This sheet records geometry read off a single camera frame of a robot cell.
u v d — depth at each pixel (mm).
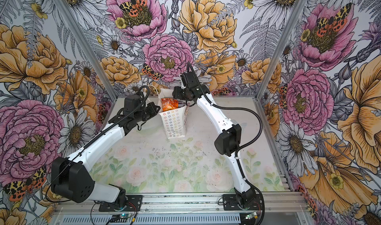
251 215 715
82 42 881
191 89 653
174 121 852
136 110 579
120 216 711
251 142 550
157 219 1116
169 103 832
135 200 747
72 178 412
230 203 735
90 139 975
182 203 761
